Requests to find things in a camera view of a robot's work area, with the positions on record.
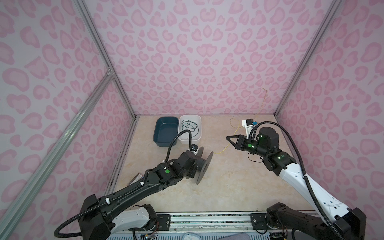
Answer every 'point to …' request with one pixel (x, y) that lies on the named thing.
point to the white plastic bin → (182, 139)
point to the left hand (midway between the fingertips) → (194, 160)
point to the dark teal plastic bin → (166, 130)
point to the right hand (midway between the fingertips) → (227, 138)
